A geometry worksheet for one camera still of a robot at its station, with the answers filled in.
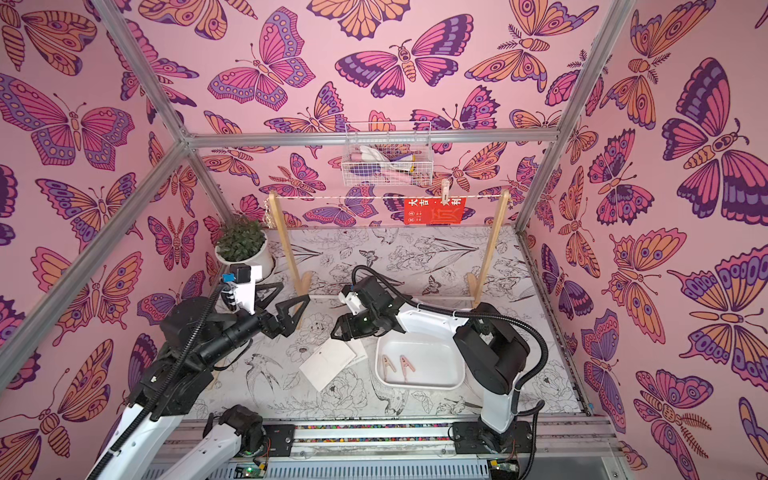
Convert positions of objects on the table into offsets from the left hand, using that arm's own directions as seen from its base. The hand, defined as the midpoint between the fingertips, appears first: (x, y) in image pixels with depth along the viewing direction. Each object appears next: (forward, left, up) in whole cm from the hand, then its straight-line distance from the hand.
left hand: (297, 289), depth 63 cm
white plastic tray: (-3, -27, -34) cm, 43 cm away
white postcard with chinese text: (-4, -1, -33) cm, 33 cm away
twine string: (+55, -12, -19) cm, 60 cm away
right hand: (+3, -5, -25) cm, 25 cm away
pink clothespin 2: (-3, -24, -33) cm, 40 cm away
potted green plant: (+29, +28, -17) cm, 44 cm away
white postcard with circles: (+1, -9, -33) cm, 34 cm away
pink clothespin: (-3, -18, -32) cm, 37 cm away
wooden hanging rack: (+25, +12, -33) cm, 44 cm away
